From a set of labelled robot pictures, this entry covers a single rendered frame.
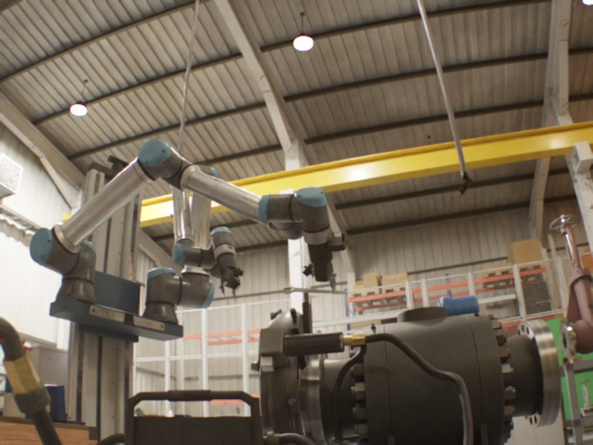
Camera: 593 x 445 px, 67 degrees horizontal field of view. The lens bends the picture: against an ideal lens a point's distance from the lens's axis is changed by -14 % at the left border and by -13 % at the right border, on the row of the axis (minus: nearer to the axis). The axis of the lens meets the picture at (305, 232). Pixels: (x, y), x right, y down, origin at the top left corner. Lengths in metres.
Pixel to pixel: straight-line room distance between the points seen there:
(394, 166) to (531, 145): 2.86
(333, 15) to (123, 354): 8.48
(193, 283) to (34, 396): 1.80
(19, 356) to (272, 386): 1.16
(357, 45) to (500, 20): 3.01
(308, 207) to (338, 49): 9.20
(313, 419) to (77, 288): 1.09
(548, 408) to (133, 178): 1.81
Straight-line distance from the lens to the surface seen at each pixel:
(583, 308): 6.20
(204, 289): 2.55
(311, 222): 1.59
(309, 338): 1.75
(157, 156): 1.93
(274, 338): 1.77
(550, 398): 2.03
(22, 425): 1.48
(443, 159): 10.30
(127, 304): 2.52
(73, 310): 2.17
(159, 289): 2.49
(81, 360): 2.39
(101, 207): 2.04
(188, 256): 2.27
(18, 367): 0.80
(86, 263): 2.25
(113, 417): 2.51
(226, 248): 2.18
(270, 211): 1.62
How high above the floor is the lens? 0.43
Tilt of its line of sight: 23 degrees up
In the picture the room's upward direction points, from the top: 3 degrees counter-clockwise
